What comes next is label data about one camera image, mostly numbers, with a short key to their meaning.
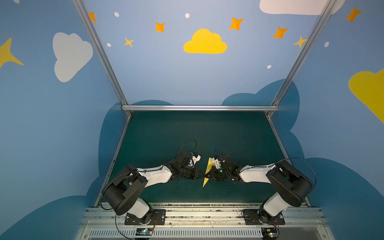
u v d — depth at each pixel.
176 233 0.78
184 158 0.69
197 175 0.78
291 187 0.46
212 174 0.80
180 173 0.71
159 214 0.77
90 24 0.74
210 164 0.92
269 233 0.72
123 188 0.45
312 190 0.47
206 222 0.74
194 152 0.82
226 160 0.72
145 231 0.72
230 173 0.72
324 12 0.71
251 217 0.77
